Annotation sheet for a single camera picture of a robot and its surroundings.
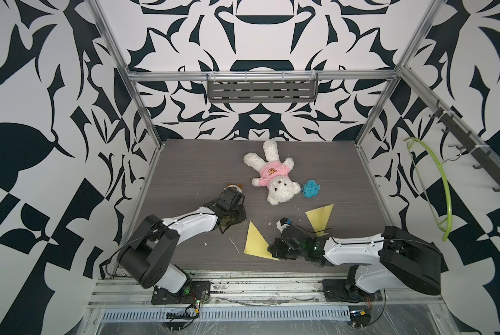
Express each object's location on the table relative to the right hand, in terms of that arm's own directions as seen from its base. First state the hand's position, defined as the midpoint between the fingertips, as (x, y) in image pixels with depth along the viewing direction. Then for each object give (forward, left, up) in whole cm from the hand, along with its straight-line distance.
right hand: (265, 248), depth 83 cm
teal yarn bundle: (+26, -22, +1) cm, 35 cm away
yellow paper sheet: (+2, +4, -1) cm, 4 cm away
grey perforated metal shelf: (+63, -18, +31) cm, 73 cm away
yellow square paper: (+13, -24, -1) cm, 27 cm away
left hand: (+15, +9, +2) cm, 17 cm away
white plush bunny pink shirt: (+30, -5, +7) cm, 32 cm away
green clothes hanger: (0, -55, +19) cm, 58 cm away
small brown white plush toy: (+28, +11, +2) cm, 30 cm away
